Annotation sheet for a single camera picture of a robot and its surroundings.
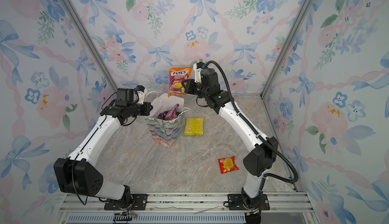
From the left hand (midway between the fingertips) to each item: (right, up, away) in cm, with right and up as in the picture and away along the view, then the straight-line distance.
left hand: (152, 105), depth 81 cm
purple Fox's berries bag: (+8, -5, +6) cm, 12 cm away
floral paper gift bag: (+7, -15, 0) cm, 16 cm away
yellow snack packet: (+22, -13, +19) cm, 32 cm away
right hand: (+17, +11, -8) cm, 22 cm away
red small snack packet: (+41, -33, +4) cm, 53 cm away
